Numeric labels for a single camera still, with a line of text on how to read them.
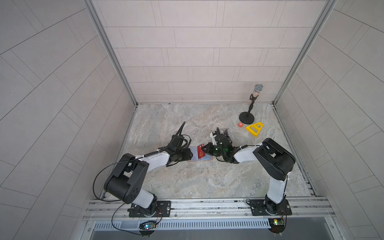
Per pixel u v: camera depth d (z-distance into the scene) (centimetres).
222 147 73
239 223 68
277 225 68
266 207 63
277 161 50
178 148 72
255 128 102
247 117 108
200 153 88
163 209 71
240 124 103
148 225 65
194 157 87
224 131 96
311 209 72
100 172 41
